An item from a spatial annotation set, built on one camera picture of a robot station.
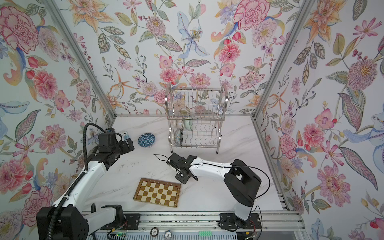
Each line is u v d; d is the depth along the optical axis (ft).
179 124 3.31
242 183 1.49
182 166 2.13
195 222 2.48
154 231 2.36
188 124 3.23
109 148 2.04
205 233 2.29
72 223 1.28
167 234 2.21
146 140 3.41
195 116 4.46
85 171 1.64
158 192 2.63
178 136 3.03
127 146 2.51
